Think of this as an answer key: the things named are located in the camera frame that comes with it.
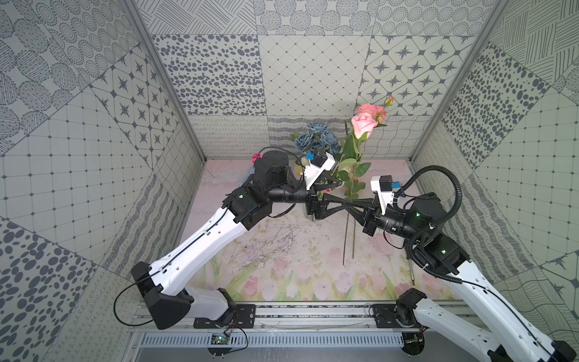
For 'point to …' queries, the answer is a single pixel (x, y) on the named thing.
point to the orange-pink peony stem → (354, 224)
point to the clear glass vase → (311, 216)
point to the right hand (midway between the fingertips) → (344, 205)
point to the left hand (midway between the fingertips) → (351, 199)
